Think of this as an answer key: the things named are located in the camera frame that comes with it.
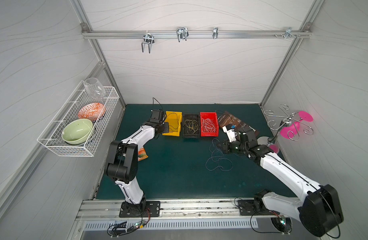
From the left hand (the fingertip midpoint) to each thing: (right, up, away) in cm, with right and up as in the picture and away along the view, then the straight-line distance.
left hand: (165, 126), depth 95 cm
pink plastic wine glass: (+63, -1, -25) cm, 68 cm away
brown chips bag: (+44, +5, +14) cm, 46 cm away
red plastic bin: (+33, +7, +10) cm, 35 cm away
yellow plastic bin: (+5, +5, +10) cm, 12 cm away
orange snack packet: (-14, -17, -3) cm, 22 cm away
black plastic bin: (+14, -5, +8) cm, 17 cm away
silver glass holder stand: (+66, +5, -22) cm, 70 cm away
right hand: (+31, -8, -14) cm, 35 cm away
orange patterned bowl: (-31, +9, -23) cm, 40 cm away
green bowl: (-33, 0, -33) cm, 47 cm away
